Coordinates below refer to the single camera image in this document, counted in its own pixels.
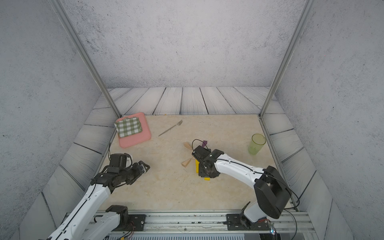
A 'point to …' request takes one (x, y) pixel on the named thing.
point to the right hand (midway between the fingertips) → (205, 174)
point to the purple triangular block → (204, 143)
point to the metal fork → (178, 124)
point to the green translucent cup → (257, 142)
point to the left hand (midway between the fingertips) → (148, 169)
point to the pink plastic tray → (145, 135)
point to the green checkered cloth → (127, 126)
